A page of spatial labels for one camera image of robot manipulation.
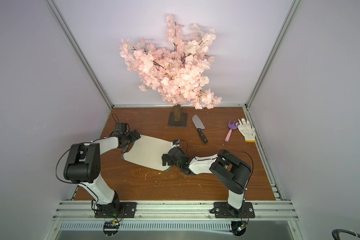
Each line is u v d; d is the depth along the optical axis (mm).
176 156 691
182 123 1101
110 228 721
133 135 898
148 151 953
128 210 730
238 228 695
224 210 727
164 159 818
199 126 1077
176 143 811
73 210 767
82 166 487
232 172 462
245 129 1060
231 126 1064
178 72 644
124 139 767
